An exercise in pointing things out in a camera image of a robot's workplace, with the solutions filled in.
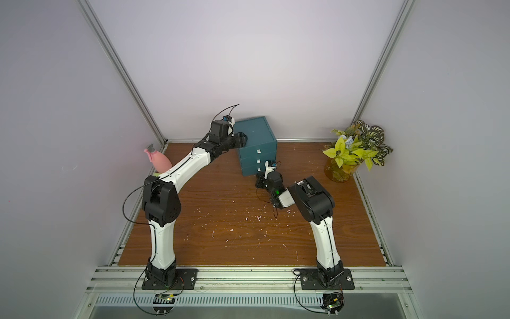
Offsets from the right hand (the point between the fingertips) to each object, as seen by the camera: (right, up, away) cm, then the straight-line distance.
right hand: (256, 170), depth 100 cm
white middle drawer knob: (+1, +5, -4) cm, 7 cm away
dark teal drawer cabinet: (+2, +12, -9) cm, 16 cm away
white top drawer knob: (+1, +10, -11) cm, 14 cm away
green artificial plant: (+46, +13, -15) cm, 50 cm away
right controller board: (+28, -46, -31) cm, 62 cm away
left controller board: (-34, -47, -29) cm, 65 cm away
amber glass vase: (+42, -2, +1) cm, 42 cm away
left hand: (-5, +17, -9) cm, 20 cm away
